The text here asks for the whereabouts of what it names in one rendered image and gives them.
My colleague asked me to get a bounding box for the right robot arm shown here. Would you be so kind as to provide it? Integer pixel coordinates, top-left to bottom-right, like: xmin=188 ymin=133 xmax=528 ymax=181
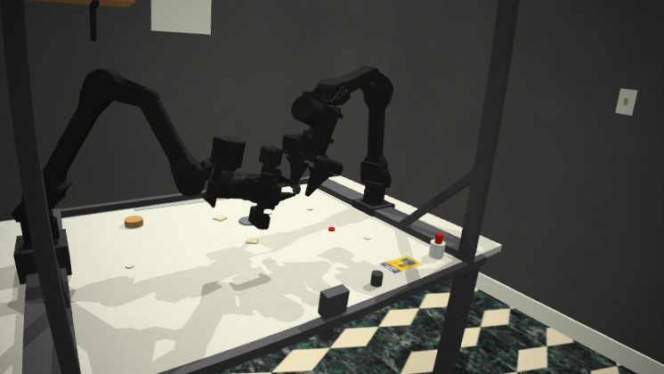
xmin=282 ymin=66 xmax=393 ymax=207

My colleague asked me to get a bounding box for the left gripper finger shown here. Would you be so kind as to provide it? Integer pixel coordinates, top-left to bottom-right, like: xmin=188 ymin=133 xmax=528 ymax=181
xmin=274 ymin=167 xmax=298 ymax=185
xmin=271 ymin=192 xmax=295 ymax=210

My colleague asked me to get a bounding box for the light brown wooden disc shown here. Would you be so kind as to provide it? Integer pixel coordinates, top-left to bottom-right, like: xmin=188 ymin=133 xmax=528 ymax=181
xmin=124 ymin=215 xmax=143 ymax=229

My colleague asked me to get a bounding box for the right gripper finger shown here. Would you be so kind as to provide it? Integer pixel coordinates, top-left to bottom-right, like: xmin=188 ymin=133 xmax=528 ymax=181
xmin=305 ymin=166 xmax=333 ymax=197
xmin=286 ymin=156 xmax=309 ymax=183

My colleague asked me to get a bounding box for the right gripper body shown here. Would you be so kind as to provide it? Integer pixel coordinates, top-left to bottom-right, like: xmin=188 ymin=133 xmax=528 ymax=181
xmin=282 ymin=126 xmax=344 ymax=175

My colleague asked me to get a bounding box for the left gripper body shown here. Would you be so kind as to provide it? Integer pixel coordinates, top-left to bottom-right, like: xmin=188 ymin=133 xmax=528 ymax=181
xmin=237 ymin=145 xmax=283 ymax=230

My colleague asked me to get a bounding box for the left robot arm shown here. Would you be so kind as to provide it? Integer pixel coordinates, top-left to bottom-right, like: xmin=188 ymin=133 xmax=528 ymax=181
xmin=43 ymin=69 xmax=282 ymax=245

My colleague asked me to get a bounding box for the black cylinder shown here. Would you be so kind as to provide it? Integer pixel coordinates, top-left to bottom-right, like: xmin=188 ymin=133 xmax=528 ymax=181
xmin=370 ymin=270 xmax=384 ymax=288

